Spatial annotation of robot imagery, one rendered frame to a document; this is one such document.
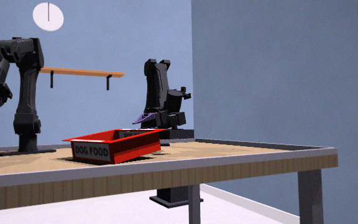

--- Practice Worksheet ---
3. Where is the red dog food box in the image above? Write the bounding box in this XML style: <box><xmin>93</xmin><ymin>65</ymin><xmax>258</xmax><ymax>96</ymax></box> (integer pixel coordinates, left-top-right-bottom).
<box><xmin>62</xmin><ymin>129</ymin><xmax>167</xmax><ymax>164</ymax></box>

